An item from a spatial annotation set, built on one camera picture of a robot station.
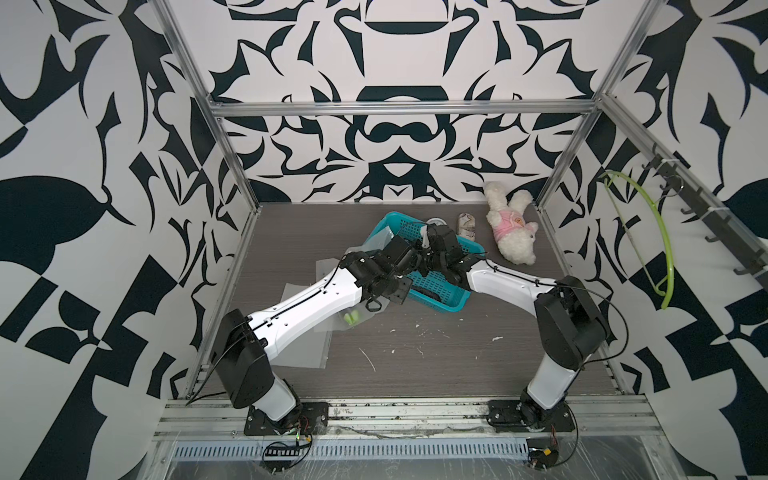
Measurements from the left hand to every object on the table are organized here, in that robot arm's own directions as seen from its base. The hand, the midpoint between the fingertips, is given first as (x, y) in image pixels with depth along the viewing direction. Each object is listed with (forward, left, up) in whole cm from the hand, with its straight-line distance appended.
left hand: (395, 277), depth 80 cm
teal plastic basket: (+5, -12, -17) cm, 21 cm away
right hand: (+11, 0, -2) cm, 11 cm away
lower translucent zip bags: (-12, +25, -17) cm, 32 cm away
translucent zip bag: (-4, +12, -14) cm, 19 cm away
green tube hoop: (+3, -62, +7) cm, 62 cm away
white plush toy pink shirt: (+19, -41, -8) cm, 46 cm away
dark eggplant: (+3, -11, -15) cm, 19 cm away
